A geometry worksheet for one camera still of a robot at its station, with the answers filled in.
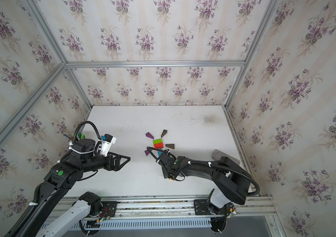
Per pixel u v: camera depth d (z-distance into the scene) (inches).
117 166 23.0
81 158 19.6
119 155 23.4
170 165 25.9
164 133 39.9
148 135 39.8
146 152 35.9
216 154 35.5
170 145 37.6
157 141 38.7
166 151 31.2
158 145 38.6
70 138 33.9
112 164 23.1
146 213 28.7
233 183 17.1
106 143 24.1
